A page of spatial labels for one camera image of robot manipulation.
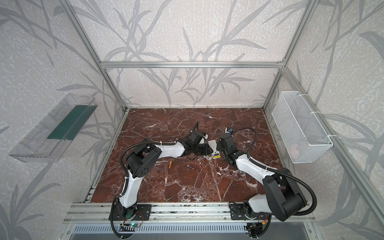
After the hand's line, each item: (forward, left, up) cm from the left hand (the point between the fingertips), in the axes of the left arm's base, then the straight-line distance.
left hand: (214, 148), depth 94 cm
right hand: (+5, -5, +7) cm, 10 cm away
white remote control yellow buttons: (-3, -1, -2) cm, 4 cm away
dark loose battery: (-11, +15, -3) cm, 19 cm away
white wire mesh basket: (-11, -34, +32) cm, 48 cm away
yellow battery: (-4, -1, -3) cm, 5 cm away
